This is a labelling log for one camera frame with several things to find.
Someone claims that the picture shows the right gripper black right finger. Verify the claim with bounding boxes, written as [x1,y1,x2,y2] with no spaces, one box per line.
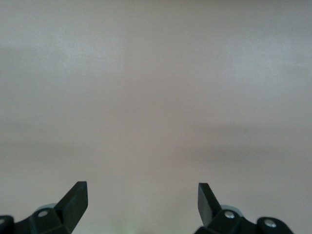
[195,182,294,234]

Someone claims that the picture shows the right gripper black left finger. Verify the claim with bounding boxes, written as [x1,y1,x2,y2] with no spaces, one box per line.
[0,181,88,234]

